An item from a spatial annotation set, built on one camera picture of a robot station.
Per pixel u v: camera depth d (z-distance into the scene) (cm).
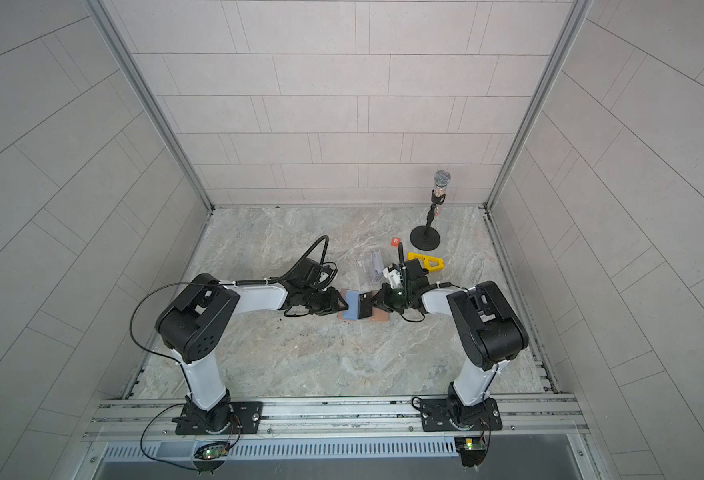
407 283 75
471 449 68
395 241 105
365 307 89
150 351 48
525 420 72
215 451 64
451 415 65
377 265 94
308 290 79
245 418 71
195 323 48
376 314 87
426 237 107
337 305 85
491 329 47
